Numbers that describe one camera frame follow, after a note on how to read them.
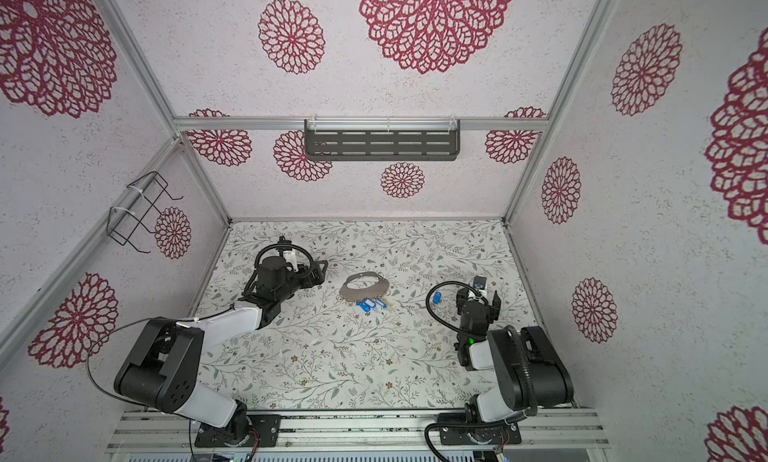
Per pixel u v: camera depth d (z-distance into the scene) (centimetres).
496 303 82
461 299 83
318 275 82
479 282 77
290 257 81
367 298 97
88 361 68
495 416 59
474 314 70
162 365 45
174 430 76
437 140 95
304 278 81
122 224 73
